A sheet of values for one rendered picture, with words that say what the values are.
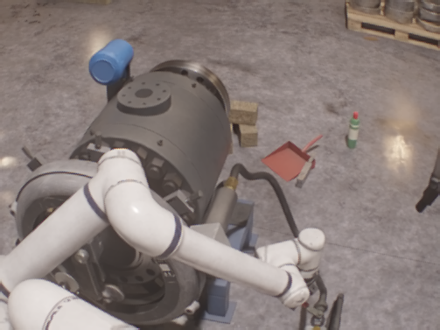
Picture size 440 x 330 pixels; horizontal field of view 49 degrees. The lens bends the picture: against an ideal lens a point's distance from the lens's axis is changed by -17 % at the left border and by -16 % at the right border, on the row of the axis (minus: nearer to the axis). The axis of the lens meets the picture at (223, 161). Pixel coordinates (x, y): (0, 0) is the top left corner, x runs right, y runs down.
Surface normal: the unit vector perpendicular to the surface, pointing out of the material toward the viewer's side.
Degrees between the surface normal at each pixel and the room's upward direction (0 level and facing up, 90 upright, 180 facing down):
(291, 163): 0
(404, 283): 0
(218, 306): 90
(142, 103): 0
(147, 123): 12
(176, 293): 90
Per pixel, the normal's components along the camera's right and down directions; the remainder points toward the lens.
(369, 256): 0.02, -0.80
